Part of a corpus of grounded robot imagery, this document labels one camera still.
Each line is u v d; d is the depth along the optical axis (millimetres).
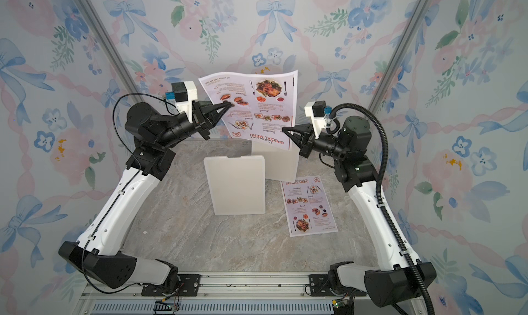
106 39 798
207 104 510
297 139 587
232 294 733
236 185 818
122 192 432
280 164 990
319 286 738
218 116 532
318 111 495
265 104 503
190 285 740
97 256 383
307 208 941
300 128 555
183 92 422
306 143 544
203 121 473
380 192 433
